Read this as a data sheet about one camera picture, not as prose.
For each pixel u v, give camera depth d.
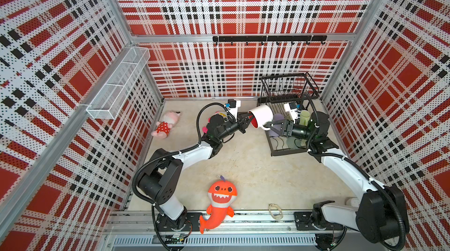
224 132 0.68
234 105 0.69
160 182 0.45
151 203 0.50
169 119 1.02
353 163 0.50
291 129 0.65
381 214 0.39
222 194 0.74
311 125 0.62
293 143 0.96
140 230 0.73
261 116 0.69
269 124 0.70
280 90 1.23
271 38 0.88
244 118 0.71
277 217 0.73
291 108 0.69
